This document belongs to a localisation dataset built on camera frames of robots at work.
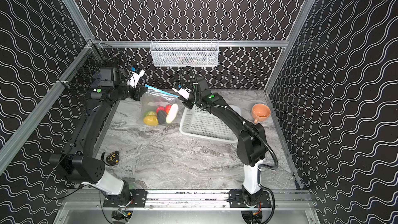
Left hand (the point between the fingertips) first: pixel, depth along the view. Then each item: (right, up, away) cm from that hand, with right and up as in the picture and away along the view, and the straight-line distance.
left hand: (148, 87), depth 76 cm
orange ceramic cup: (+66, -14, +29) cm, 74 cm away
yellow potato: (-2, -17, +11) cm, 21 cm away
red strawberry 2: (+6, -11, +15) cm, 19 cm away
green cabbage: (-4, -13, +16) cm, 21 cm away
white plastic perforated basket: (+24, -20, +26) cm, 40 cm away
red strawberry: (+1, -11, +18) cm, 20 cm away
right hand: (+16, -3, +9) cm, 19 cm away
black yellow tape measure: (-22, -38, +7) cm, 44 cm away
